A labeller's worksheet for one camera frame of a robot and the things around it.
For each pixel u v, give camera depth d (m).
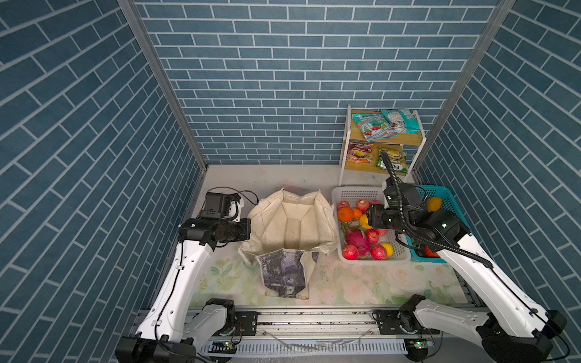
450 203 0.96
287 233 0.95
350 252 0.79
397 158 0.99
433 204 0.99
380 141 0.83
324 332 0.74
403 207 0.49
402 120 0.88
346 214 0.93
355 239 0.86
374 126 0.85
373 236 0.89
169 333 0.37
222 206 0.58
